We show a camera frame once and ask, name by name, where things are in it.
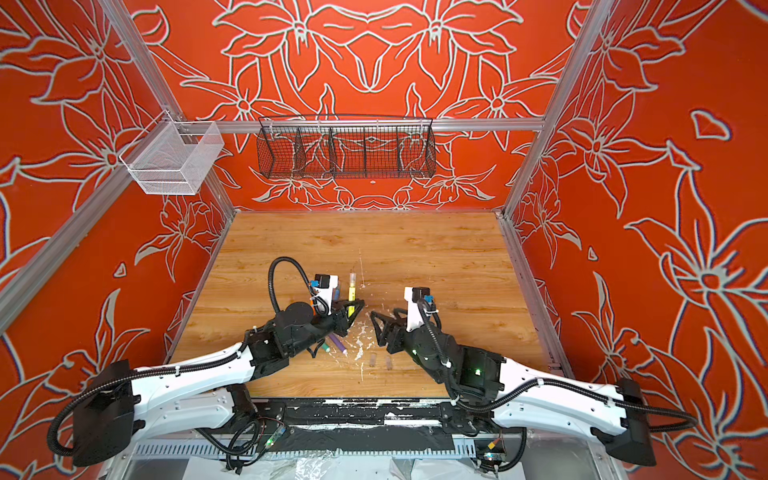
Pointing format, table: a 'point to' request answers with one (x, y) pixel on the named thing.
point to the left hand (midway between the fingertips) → (363, 301)
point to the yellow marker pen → (352, 293)
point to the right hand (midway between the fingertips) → (376, 314)
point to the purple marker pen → (340, 346)
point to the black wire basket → (346, 146)
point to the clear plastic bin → (171, 157)
